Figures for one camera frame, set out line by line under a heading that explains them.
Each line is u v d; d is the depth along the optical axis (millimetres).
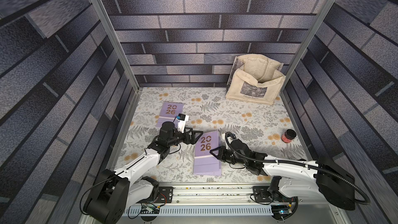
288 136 861
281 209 705
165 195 737
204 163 787
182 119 729
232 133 759
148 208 709
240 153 600
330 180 417
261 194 727
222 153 688
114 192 406
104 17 806
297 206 701
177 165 831
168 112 1040
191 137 724
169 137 653
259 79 1101
